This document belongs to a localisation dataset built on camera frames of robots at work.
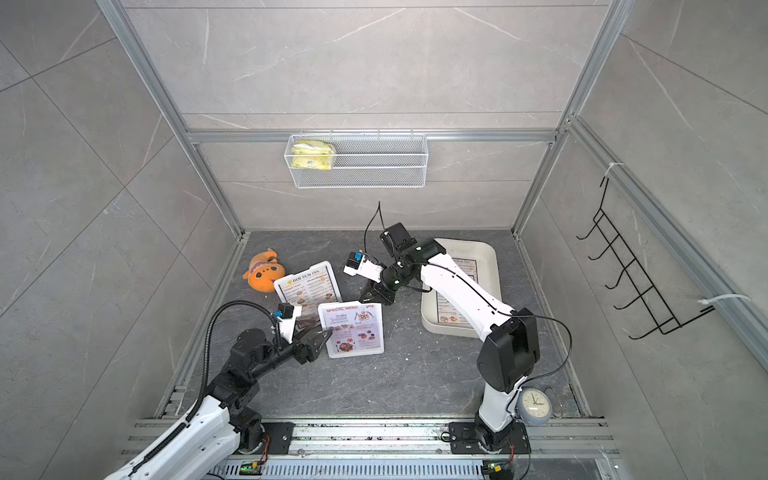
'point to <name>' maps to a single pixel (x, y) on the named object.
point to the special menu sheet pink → (354, 328)
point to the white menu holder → (330, 341)
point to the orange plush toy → (263, 270)
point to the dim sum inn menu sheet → (447, 313)
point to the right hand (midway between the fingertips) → (367, 296)
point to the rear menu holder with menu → (307, 289)
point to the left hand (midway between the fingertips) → (323, 323)
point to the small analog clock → (534, 405)
